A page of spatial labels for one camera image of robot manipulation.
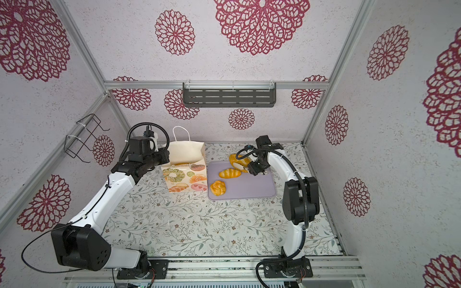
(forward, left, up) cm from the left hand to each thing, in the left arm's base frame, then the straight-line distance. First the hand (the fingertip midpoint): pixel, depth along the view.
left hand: (169, 155), depth 83 cm
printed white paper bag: (-4, -7, -7) cm, 11 cm away
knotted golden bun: (-6, -22, -20) cm, 30 cm away
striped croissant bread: (+3, -28, -20) cm, 34 cm away
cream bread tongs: (-1, -38, -1) cm, 38 cm away
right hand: (+3, -42, -12) cm, 44 cm away
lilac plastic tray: (+11, -18, -25) cm, 33 cm away
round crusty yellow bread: (+10, -37, -18) cm, 42 cm away
